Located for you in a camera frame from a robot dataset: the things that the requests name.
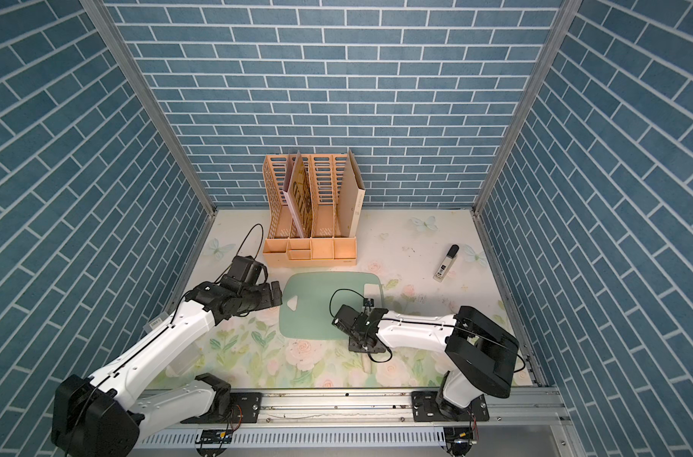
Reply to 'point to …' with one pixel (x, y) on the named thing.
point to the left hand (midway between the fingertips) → (276, 297)
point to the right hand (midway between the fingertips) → (359, 346)
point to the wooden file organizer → (336, 185)
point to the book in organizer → (298, 194)
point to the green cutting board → (319, 296)
